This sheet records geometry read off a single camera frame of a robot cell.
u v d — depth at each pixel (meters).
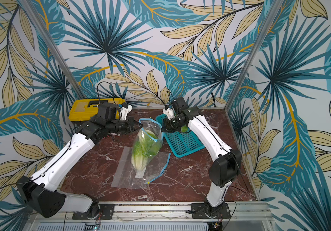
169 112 0.75
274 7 0.69
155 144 0.70
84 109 0.96
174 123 0.67
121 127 0.61
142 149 0.82
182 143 1.00
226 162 0.44
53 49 0.82
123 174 0.86
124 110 0.66
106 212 0.73
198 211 0.69
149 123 0.82
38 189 0.38
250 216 0.74
